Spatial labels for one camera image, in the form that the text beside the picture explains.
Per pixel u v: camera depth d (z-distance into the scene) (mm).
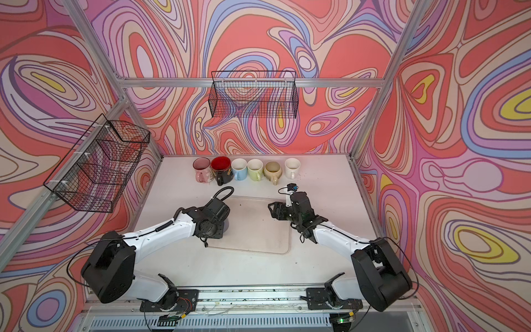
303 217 668
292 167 1021
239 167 1046
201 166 1036
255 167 1066
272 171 1022
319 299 735
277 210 767
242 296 752
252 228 933
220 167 1013
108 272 417
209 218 644
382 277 417
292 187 780
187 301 722
